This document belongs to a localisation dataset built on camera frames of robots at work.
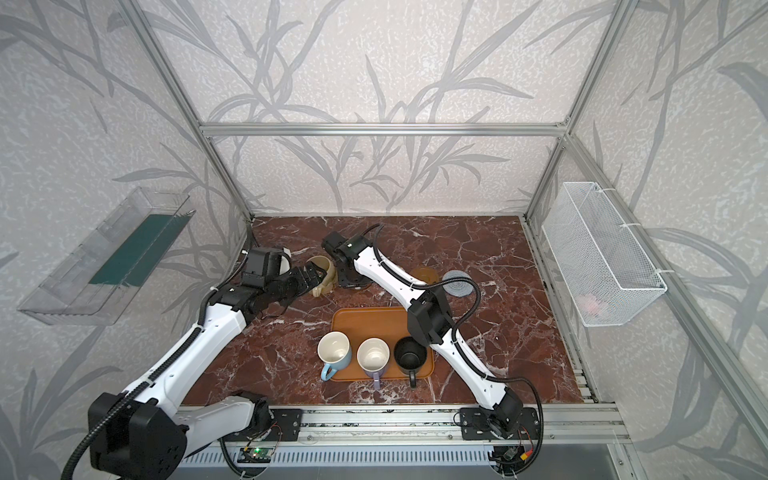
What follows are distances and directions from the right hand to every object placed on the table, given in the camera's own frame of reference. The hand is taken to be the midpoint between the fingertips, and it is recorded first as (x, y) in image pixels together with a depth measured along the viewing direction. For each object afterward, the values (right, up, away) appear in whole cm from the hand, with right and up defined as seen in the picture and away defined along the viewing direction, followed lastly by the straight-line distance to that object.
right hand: (354, 274), depth 95 cm
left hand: (-7, +3, -14) cm, 16 cm away
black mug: (+18, -22, -11) cm, 31 cm away
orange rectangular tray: (+11, -16, 0) cm, 20 cm away
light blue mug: (-3, -20, -12) cm, 24 cm away
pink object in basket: (+62, -5, -22) cm, 66 cm away
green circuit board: (-20, -41, -24) cm, 52 cm away
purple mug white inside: (+7, -22, -11) cm, 26 cm away
